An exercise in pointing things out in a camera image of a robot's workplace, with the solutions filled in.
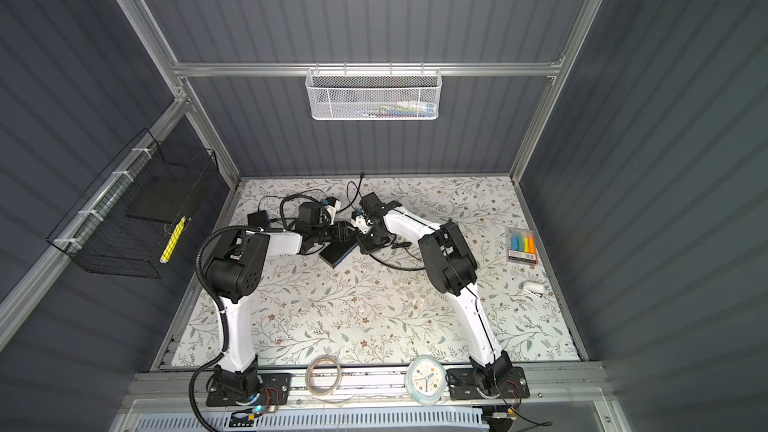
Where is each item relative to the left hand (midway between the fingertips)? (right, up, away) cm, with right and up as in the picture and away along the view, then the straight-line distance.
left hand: (355, 231), depth 103 cm
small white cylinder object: (+56, -16, -13) cm, 60 cm away
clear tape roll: (-9, -34, -28) cm, 45 cm away
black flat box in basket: (-46, +11, -27) cm, 54 cm away
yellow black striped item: (-39, -2, -36) cm, 53 cm away
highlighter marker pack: (+56, -5, -4) cm, 57 cm away
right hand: (+4, -7, -3) cm, 8 cm away
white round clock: (+21, -34, -30) cm, 50 cm away
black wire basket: (-52, +5, -30) cm, 61 cm away
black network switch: (-35, +4, +3) cm, 35 cm away
